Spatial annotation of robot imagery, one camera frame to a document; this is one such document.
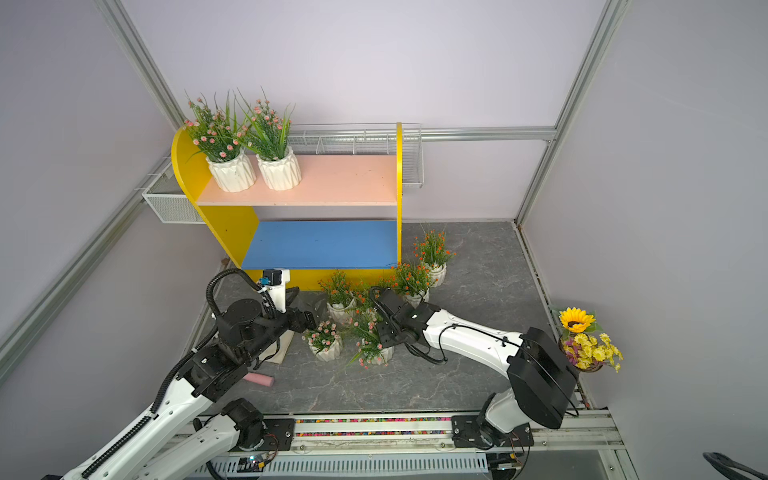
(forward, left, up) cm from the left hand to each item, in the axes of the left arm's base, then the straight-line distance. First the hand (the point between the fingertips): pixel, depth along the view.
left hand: (313, 294), depth 71 cm
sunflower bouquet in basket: (-16, -59, -1) cm, 61 cm away
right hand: (-3, -17, -17) cm, 24 cm away
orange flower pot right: (+9, -26, -11) cm, 29 cm away
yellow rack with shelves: (+34, -3, -12) cm, 36 cm away
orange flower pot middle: (+4, -11, -10) cm, 16 cm away
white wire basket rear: (+50, -13, +11) cm, 52 cm away
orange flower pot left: (+9, -4, -18) cm, 20 cm away
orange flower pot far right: (+20, -32, -11) cm, 40 cm away
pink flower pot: (-7, -1, -11) cm, 13 cm away
